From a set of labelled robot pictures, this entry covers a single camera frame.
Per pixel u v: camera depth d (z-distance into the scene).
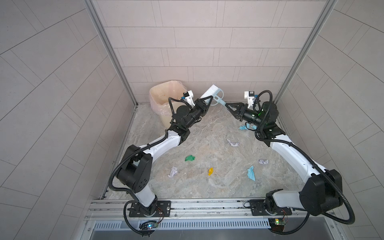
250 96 0.67
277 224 0.68
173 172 0.82
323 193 0.40
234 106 0.68
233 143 0.94
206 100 0.71
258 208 0.71
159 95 0.97
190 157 0.87
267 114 0.55
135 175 0.44
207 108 0.67
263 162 0.85
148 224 0.65
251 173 0.81
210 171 0.82
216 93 0.73
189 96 0.69
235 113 0.65
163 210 0.70
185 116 0.59
